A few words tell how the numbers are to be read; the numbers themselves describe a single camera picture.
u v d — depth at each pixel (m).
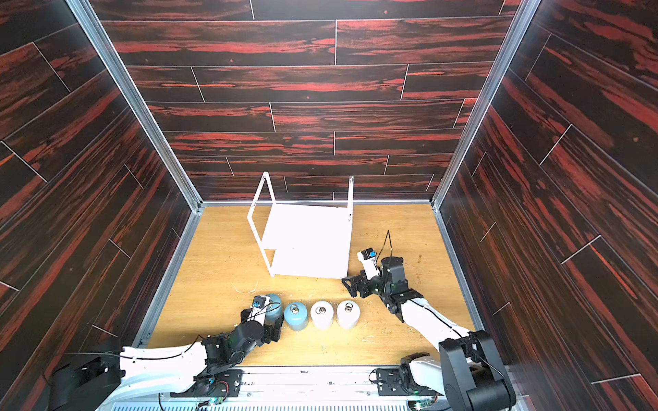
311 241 0.78
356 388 0.74
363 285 0.76
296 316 0.80
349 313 0.80
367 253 0.76
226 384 0.71
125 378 0.45
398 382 0.73
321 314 0.80
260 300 0.73
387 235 1.10
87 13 0.67
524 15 0.66
